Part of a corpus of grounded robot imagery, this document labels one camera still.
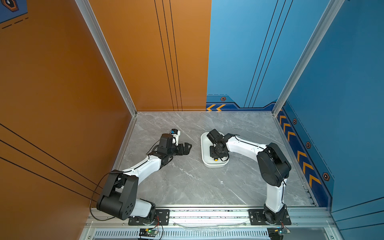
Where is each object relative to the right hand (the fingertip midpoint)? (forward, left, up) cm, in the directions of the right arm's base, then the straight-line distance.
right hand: (212, 155), depth 94 cm
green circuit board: (-40, +32, -2) cm, 51 cm away
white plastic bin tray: (-4, +3, +1) cm, 5 cm away
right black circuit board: (-40, -28, -4) cm, 49 cm away
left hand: (+3, +16, +9) cm, 19 cm away
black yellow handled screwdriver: (-4, -2, +2) cm, 5 cm away
